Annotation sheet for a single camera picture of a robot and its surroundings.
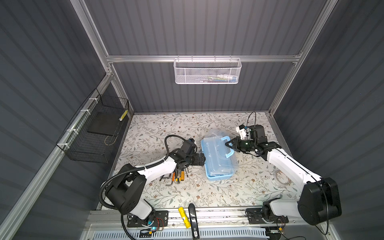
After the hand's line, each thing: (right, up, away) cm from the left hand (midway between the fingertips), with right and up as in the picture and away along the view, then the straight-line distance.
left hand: (199, 158), depth 88 cm
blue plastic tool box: (+11, +1, -12) cm, 16 cm away
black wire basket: (-54, +15, -14) cm, 58 cm away
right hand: (+15, +9, -6) cm, 19 cm away
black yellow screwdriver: (-10, -10, -1) cm, 14 cm away
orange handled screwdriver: (-15, -10, -1) cm, 18 cm away
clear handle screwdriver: (-8, -9, +1) cm, 12 cm away
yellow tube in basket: (-43, +25, -5) cm, 50 cm away
